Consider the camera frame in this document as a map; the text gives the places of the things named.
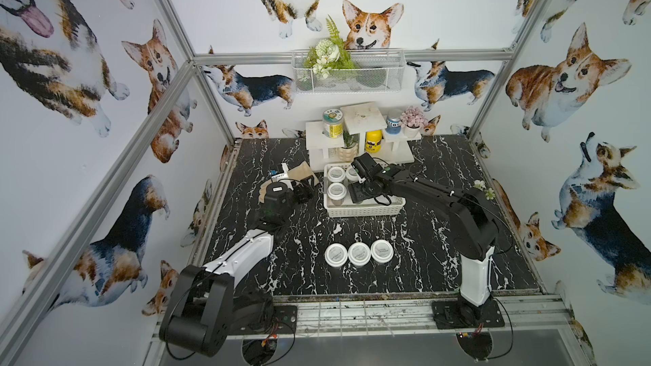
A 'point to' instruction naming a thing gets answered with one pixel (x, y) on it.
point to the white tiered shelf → (364, 130)
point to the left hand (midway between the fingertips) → (303, 173)
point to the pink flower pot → (411, 120)
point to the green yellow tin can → (333, 123)
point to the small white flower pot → (489, 192)
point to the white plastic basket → (377, 208)
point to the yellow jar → (373, 141)
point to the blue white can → (393, 122)
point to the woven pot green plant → (348, 152)
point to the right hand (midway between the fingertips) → (366, 182)
